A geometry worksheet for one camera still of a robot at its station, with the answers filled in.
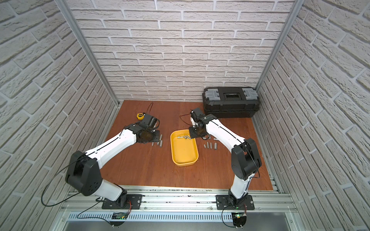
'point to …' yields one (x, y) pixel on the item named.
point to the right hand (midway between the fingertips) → (195, 134)
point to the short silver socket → (204, 146)
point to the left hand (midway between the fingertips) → (159, 135)
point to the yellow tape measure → (140, 116)
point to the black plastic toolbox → (231, 102)
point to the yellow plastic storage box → (184, 148)
